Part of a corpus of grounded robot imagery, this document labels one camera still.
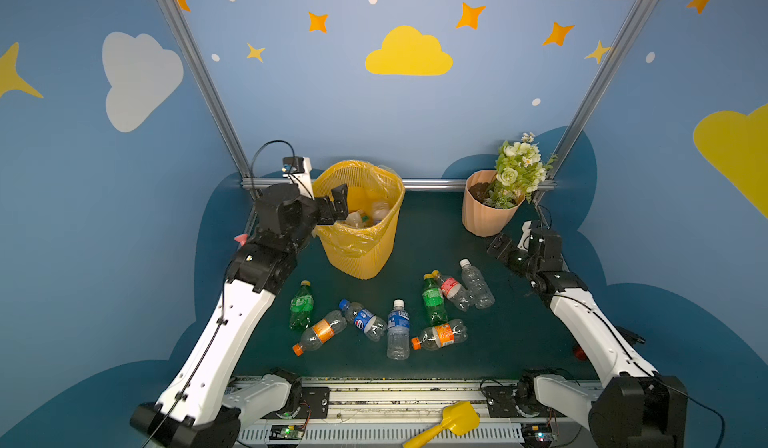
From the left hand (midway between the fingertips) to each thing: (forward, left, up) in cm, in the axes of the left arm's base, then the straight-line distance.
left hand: (330, 186), depth 66 cm
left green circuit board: (-42, +11, -42) cm, 60 cm away
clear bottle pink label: (-4, -35, -41) cm, 54 cm away
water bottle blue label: (+11, -11, -21) cm, 26 cm away
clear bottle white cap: (-3, -40, -36) cm, 54 cm away
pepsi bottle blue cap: (-16, -9, -40) cm, 44 cm away
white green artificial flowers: (+22, -54, -14) cm, 60 cm away
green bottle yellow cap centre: (-9, -27, -37) cm, 46 cm away
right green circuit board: (-42, -51, -42) cm, 78 cm away
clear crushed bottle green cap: (+15, -3, -29) cm, 33 cm away
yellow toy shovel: (-39, -31, -40) cm, 64 cm away
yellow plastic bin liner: (+19, -9, -22) cm, 31 cm away
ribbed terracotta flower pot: (+18, -44, -31) cm, 57 cm away
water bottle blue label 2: (-20, -16, -36) cm, 44 cm away
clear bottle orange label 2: (-20, +5, -37) cm, 42 cm away
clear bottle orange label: (-20, -28, -36) cm, 50 cm away
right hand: (+2, -45, -22) cm, 50 cm away
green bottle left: (-11, +12, -38) cm, 42 cm away
